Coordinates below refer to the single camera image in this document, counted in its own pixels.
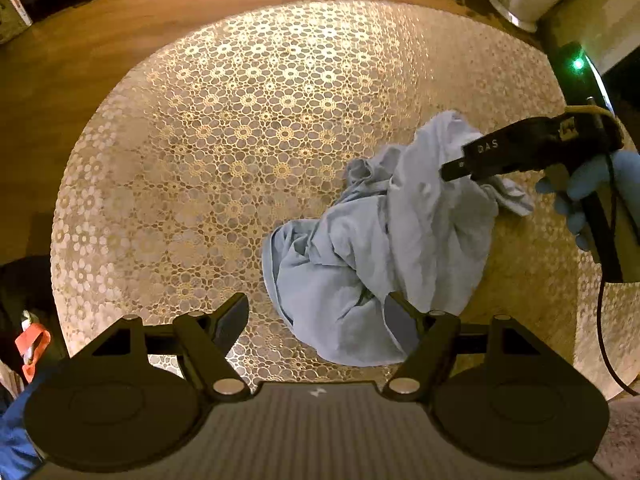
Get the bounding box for light blue t-shirt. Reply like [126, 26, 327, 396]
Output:
[262, 110, 534, 366]

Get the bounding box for blue gloved right hand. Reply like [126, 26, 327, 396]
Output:
[535, 151, 640, 252]

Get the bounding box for orange fabric piece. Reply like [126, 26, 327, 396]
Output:
[15, 323, 52, 382]

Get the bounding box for round floral lace tablecloth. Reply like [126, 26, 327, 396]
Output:
[49, 0, 640, 401]

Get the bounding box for black cable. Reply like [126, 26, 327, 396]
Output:
[595, 154, 640, 397]

